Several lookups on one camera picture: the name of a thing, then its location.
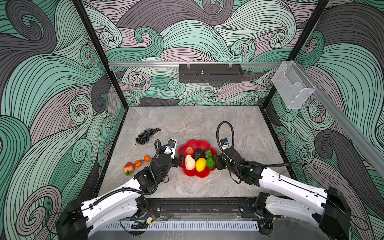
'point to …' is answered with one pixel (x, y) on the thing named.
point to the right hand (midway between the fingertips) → (216, 156)
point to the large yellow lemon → (200, 164)
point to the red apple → (188, 150)
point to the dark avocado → (198, 153)
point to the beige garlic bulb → (190, 162)
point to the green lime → (209, 163)
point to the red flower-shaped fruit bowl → (203, 145)
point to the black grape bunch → (143, 138)
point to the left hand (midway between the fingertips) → (176, 146)
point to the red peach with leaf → (128, 168)
